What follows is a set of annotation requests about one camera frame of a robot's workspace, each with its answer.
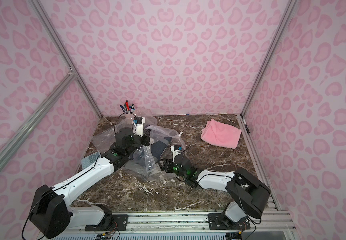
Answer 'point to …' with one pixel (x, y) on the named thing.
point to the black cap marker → (133, 107)
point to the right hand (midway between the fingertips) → (160, 162)
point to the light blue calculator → (87, 161)
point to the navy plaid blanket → (157, 147)
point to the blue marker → (124, 109)
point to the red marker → (127, 104)
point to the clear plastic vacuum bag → (142, 163)
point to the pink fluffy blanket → (220, 134)
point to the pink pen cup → (129, 116)
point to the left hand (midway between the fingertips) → (150, 126)
